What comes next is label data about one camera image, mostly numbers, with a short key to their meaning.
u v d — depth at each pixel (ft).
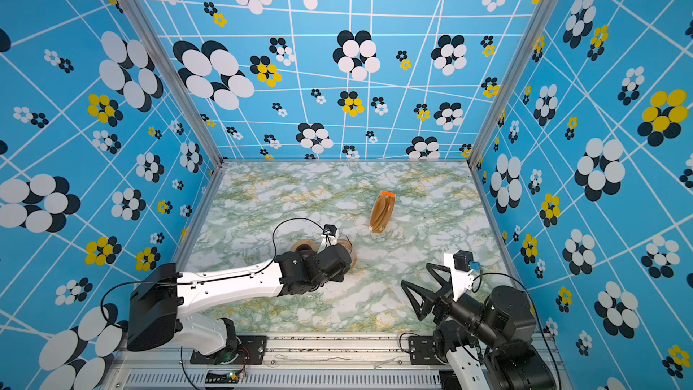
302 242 3.04
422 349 2.40
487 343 1.52
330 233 2.27
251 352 2.40
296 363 2.37
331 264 1.95
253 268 1.69
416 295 1.70
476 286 1.58
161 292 1.52
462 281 1.62
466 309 1.62
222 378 2.36
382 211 3.10
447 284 1.96
